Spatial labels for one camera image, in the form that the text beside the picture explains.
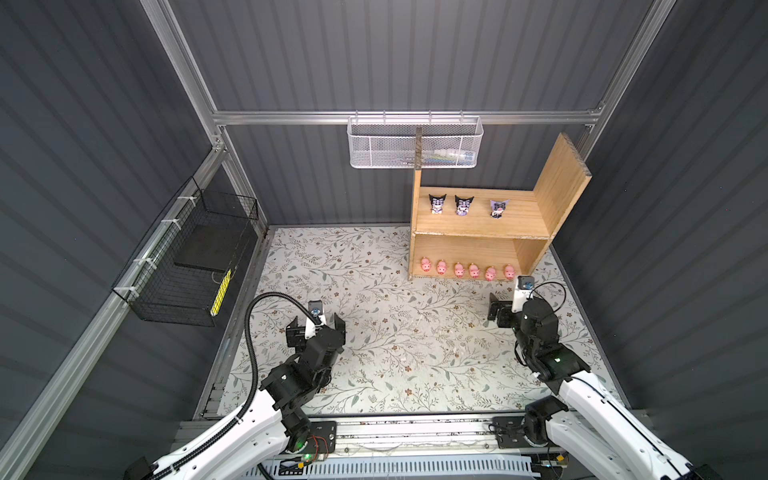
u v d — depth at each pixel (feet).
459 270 3.16
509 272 3.15
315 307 2.12
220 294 2.24
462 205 2.70
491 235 2.66
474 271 3.16
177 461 1.41
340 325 2.47
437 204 2.71
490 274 3.14
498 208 2.65
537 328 1.92
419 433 2.48
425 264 3.23
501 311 2.35
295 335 2.22
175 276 2.35
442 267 3.18
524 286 2.23
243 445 1.59
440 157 3.04
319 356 1.83
